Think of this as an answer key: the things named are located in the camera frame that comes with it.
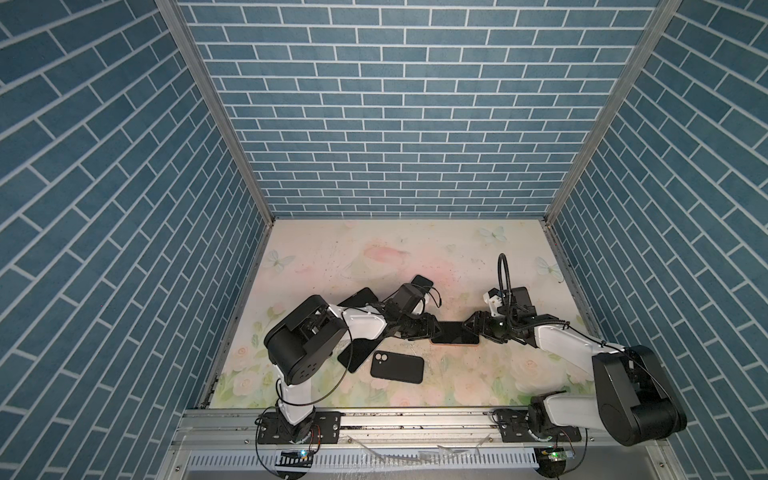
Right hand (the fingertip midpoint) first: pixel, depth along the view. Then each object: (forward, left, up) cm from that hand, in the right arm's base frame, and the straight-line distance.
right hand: (467, 324), depth 89 cm
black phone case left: (+7, +34, -1) cm, 35 cm away
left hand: (-4, +8, 0) cm, 9 cm away
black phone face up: (-10, +32, -2) cm, 34 cm away
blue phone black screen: (+16, +15, -2) cm, 22 cm away
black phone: (-2, +3, -2) cm, 4 cm away
